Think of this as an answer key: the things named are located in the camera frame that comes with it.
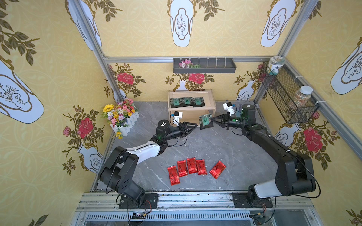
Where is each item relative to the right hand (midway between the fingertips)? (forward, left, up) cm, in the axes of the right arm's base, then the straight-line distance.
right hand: (215, 118), depth 79 cm
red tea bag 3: (-20, +13, -21) cm, 32 cm away
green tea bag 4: (-1, +6, -1) cm, 6 cm away
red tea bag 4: (-20, +7, -21) cm, 30 cm away
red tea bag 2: (-21, +18, -22) cm, 36 cm away
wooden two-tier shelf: (+2, +14, 0) cm, 14 cm away
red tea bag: (-26, +23, -22) cm, 41 cm away
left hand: (-4, +12, -2) cm, 13 cm away
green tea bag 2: (+15, +24, -3) cm, 28 cm away
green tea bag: (+16, +9, -3) cm, 19 cm away
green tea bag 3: (+16, +17, -3) cm, 23 cm away
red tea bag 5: (-21, -3, -23) cm, 31 cm away
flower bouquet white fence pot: (+4, +58, -7) cm, 59 cm away
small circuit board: (-45, +40, -26) cm, 66 cm away
